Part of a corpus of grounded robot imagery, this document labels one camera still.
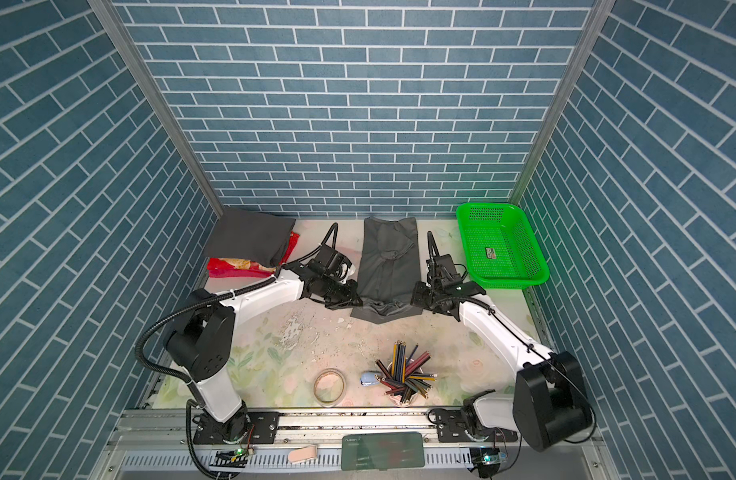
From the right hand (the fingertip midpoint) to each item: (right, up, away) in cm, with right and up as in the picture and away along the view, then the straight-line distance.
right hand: (412, 293), depth 86 cm
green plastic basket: (+36, +12, +27) cm, 47 cm away
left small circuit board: (-46, -38, -14) cm, 61 cm away
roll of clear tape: (-23, -25, -6) cm, 34 cm away
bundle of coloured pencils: (-3, -20, -11) cm, 23 cm away
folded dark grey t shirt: (-56, +17, +21) cm, 62 cm away
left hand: (-14, -3, +1) cm, 14 cm away
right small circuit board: (+16, -38, -15) cm, 44 cm away
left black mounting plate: (-39, -32, -12) cm, 52 cm away
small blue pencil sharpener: (-12, -22, -7) cm, 26 cm away
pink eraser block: (-27, -35, -17) cm, 47 cm away
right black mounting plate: (+10, -31, -12) cm, 35 cm away
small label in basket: (+32, +11, +26) cm, 42 cm away
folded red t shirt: (-64, +6, +13) cm, 65 cm away
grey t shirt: (-6, +2, +16) cm, 17 cm away
